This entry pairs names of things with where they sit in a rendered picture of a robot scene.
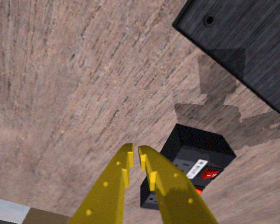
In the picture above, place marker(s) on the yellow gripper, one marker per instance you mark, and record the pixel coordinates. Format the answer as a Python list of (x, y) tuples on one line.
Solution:
[(178, 200)]

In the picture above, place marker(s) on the black power strip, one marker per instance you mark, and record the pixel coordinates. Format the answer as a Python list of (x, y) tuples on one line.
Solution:
[(202, 155)]

